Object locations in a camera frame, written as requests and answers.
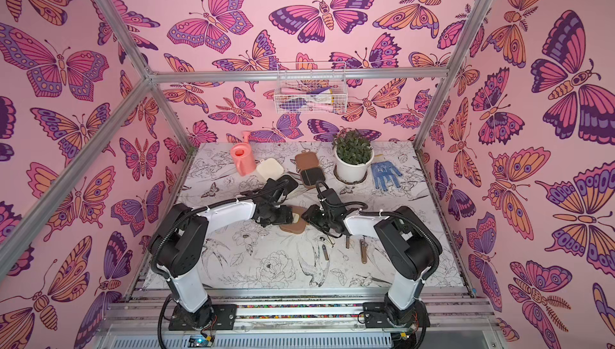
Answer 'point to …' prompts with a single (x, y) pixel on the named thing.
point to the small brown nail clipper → (347, 242)
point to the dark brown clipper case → (308, 164)
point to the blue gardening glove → (384, 170)
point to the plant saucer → (349, 182)
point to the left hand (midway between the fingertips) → (288, 219)
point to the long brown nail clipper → (363, 246)
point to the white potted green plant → (353, 154)
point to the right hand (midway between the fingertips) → (304, 216)
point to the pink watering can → (243, 156)
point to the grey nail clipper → (325, 252)
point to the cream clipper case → (270, 168)
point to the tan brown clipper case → (299, 225)
